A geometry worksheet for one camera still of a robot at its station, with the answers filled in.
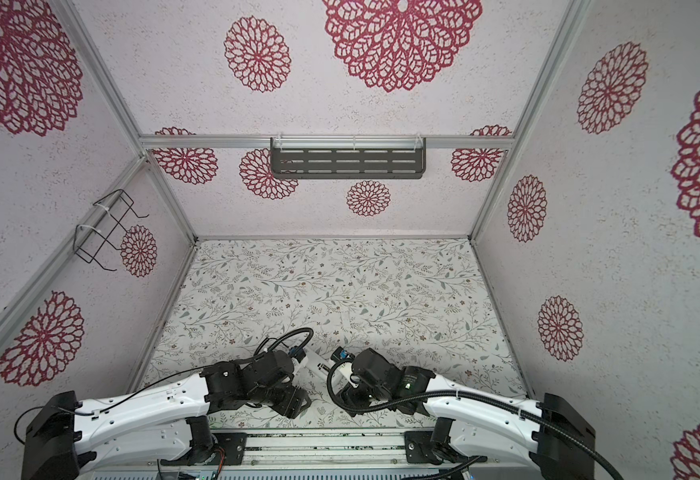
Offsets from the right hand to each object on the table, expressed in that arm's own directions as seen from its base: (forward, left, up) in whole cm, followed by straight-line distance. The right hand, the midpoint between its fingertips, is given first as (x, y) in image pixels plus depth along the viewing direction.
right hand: (339, 388), depth 76 cm
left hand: (-3, +10, -3) cm, 11 cm away
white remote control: (0, 0, +10) cm, 10 cm away
